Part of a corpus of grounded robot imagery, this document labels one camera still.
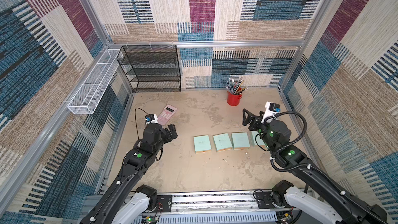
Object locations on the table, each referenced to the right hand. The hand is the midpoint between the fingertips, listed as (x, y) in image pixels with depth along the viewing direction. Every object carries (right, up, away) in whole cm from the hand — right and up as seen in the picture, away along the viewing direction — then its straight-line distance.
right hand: (252, 113), depth 74 cm
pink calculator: (-47, -2, +31) cm, 57 cm away
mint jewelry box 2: (-12, -17, +15) cm, 26 cm away
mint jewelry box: (-24, -19, +16) cm, 34 cm away
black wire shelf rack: (-58, +30, +34) cm, 73 cm away
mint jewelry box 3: (-2, -16, +14) cm, 21 cm away
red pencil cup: (-2, +7, +34) cm, 35 cm away
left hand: (-41, -8, +3) cm, 41 cm away
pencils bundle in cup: (-1, +15, +34) cm, 37 cm away
